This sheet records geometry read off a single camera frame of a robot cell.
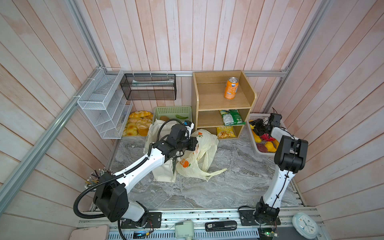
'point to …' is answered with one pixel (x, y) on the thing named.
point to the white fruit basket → (253, 116)
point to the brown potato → (164, 118)
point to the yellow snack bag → (225, 132)
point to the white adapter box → (184, 229)
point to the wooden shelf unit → (225, 99)
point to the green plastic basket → (171, 111)
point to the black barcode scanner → (220, 225)
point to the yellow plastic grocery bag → (197, 163)
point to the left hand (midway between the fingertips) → (197, 144)
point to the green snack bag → (232, 117)
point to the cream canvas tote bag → (158, 130)
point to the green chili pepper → (181, 117)
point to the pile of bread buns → (138, 123)
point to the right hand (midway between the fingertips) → (250, 122)
